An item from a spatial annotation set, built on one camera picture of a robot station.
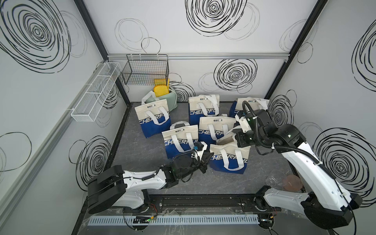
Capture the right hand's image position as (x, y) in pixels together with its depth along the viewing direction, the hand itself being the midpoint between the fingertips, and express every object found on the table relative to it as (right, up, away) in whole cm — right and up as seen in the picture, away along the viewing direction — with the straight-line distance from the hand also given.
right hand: (237, 137), depth 66 cm
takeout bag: (-2, -12, +6) cm, 13 cm away
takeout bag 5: (-14, +16, +21) cm, 30 cm away
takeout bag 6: (+18, +17, +17) cm, 30 cm away
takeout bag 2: (-26, -2, +11) cm, 28 cm away
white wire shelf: (-71, +14, +5) cm, 73 cm away
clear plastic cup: (+27, -26, +14) cm, 40 cm away
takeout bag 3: (-10, +2, +12) cm, 16 cm away
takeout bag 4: (-43, +10, +18) cm, 47 cm away
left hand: (-10, -9, +5) cm, 15 cm away
